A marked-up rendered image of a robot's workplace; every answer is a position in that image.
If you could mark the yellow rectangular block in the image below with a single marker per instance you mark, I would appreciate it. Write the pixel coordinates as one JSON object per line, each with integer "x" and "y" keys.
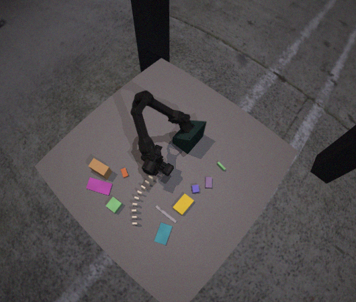
{"x": 183, "y": 204}

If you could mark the small blue cube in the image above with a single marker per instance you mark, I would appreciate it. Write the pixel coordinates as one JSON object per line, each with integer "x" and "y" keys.
{"x": 195, "y": 188}

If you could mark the orange rectangular block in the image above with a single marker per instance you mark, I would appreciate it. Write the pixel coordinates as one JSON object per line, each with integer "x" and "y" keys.
{"x": 124, "y": 172}

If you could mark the purple flat block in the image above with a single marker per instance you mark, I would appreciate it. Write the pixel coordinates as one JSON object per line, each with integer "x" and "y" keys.
{"x": 99, "y": 186}
{"x": 208, "y": 182}

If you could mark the teal flat block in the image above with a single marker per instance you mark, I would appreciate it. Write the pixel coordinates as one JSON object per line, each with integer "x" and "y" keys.
{"x": 163, "y": 233}

